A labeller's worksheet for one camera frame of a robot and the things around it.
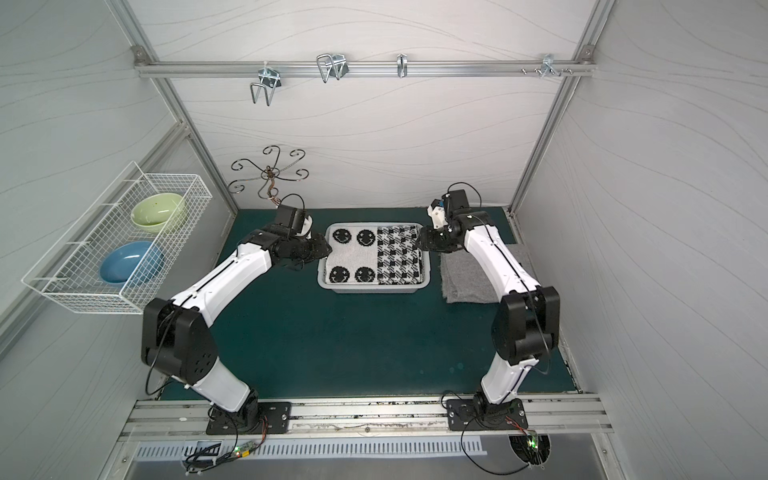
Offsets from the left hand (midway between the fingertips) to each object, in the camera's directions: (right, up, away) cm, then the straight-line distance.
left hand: (329, 250), depth 86 cm
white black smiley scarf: (+13, -2, +7) cm, 15 cm away
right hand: (+29, +3, +1) cm, 29 cm away
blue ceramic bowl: (-40, -2, -20) cm, 45 cm away
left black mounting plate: (-11, -42, -13) cm, 45 cm away
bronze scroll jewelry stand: (-18, +23, +2) cm, 29 cm away
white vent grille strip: (0, -47, -16) cm, 49 cm away
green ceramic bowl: (-41, +10, -13) cm, 44 cm away
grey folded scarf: (+42, -11, +8) cm, 44 cm away
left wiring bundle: (-27, -49, -19) cm, 59 cm away
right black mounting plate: (+39, -40, -13) cm, 58 cm away
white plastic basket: (+13, -11, +2) cm, 18 cm away
